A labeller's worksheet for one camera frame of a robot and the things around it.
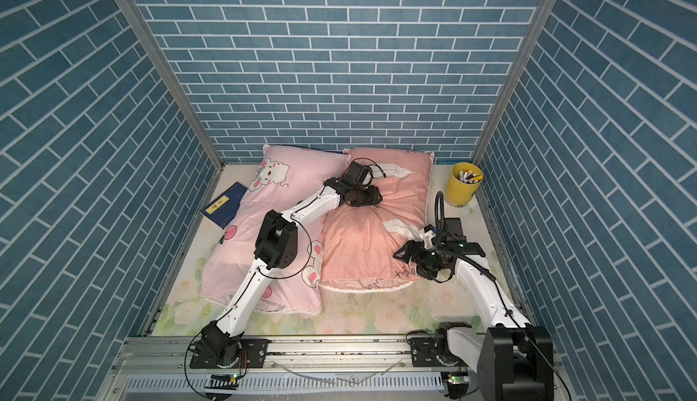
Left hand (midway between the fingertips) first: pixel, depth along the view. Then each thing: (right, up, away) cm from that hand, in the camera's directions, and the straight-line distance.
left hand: (383, 200), depth 102 cm
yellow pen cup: (+29, +6, -4) cm, 30 cm away
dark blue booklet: (-63, -4, +3) cm, 63 cm away
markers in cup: (+33, +9, 0) cm, 34 cm away
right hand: (+5, -18, -20) cm, 27 cm away
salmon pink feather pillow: (-9, -14, -14) cm, 21 cm away
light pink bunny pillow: (-39, +8, -1) cm, 40 cm away
